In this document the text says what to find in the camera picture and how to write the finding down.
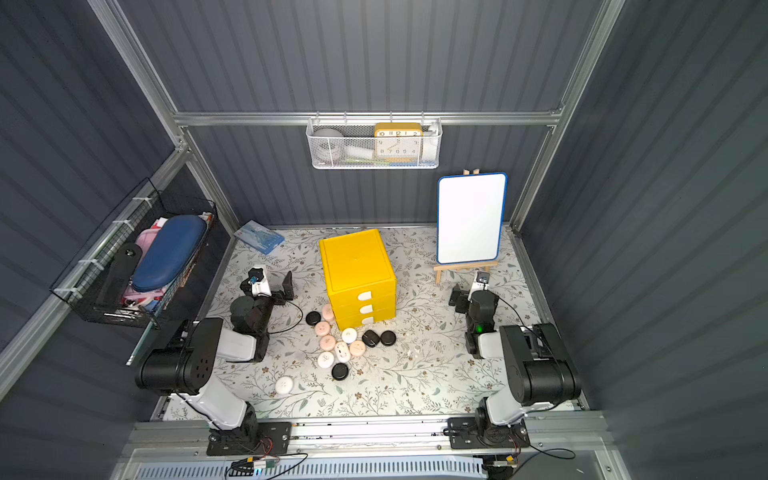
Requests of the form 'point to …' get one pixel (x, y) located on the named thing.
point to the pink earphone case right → (357, 347)
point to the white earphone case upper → (349, 335)
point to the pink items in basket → (134, 295)
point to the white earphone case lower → (325, 359)
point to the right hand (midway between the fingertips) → (480, 287)
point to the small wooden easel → (471, 265)
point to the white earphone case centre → (342, 352)
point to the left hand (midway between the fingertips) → (276, 272)
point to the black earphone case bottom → (340, 371)
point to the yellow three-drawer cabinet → (359, 277)
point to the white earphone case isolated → (284, 384)
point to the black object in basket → (119, 276)
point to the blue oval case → (179, 236)
